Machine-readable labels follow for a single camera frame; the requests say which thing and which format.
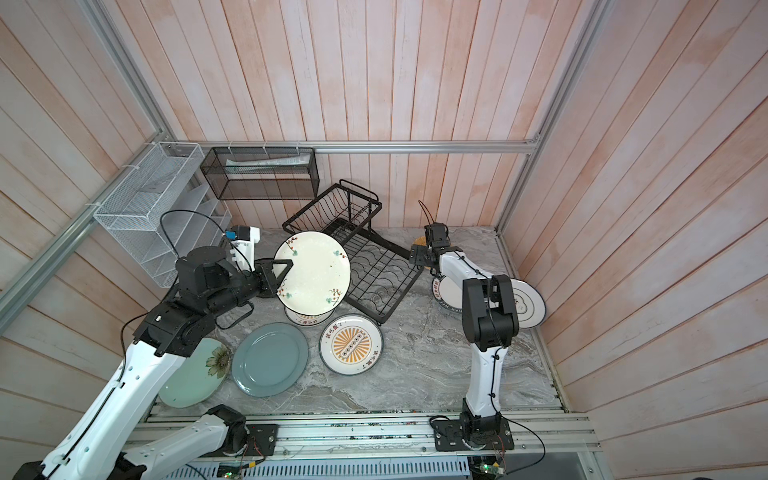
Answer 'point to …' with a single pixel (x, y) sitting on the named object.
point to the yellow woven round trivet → (422, 241)
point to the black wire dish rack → (381, 271)
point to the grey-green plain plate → (270, 360)
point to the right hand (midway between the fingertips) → (426, 253)
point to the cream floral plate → (319, 275)
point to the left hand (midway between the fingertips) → (290, 270)
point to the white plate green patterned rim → (448, 293)
